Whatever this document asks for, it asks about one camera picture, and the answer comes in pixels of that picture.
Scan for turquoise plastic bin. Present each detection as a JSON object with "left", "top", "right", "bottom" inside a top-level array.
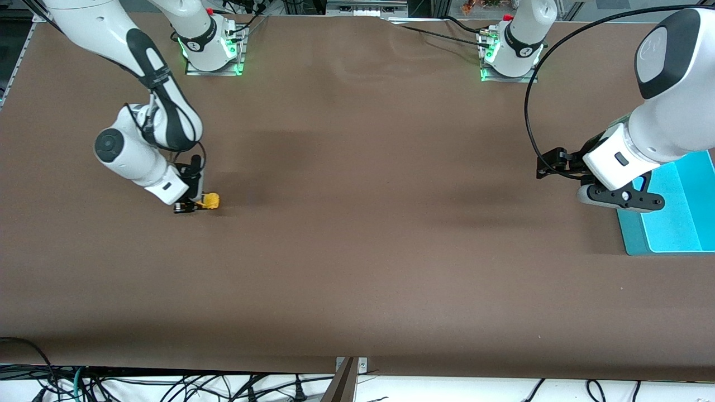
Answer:
[{"left": 616, "top": 150, "right": 715, "bottom": 256}]

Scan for brown table cover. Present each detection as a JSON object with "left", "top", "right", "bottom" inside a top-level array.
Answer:
[{"left": 0, "top": 8, "right": 715, "bottom": 383}]

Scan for orange background object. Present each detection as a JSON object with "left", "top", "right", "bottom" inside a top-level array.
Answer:
[{"left": 461, "top": 0, "right": 504, "bottom": 15}]

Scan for grey metal connector box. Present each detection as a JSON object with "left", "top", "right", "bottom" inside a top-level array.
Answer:
[{"left": 327, "top": 0, "right": 409, "bottom": 17}]

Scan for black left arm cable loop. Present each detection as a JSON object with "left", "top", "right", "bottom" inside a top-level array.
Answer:
[{"left": 524, "top": 4, "right": 715, "bottom": 179}]

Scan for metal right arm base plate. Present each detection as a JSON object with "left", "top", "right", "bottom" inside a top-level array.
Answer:
[{"left": 184, "top": 25, "right": 247, "bottom": 76}]

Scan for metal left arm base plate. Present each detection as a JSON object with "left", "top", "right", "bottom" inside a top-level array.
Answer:
[{"left": 479, "top": 29, "right": 540, "bottom": 84}]

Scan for black base cables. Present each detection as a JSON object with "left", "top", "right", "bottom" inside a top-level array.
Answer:
[{"left": 221, "top": 0, "right": 270, "bottom": 41}]

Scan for black cable bundle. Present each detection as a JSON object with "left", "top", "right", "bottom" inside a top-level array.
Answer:
[{"left": 0, "top": 337, "right": 336, "bottom": 402}]

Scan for black table cable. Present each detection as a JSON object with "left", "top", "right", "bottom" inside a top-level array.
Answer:
[
  {"left": 441, "top": 16, "right": 487, "bottom": 34},
  {"left": 391, "top": 21, "right": 492, "bottom": 50}
]

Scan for aluminium frame rail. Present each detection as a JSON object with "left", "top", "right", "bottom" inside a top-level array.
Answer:
[{"left": 0, "top": 11, "right": 44, "bottom": 109}]

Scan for metal table bracket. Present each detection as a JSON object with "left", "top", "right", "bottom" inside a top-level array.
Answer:
[{"left": 321, "top": 356, "right": 369, "bottom": 402}]

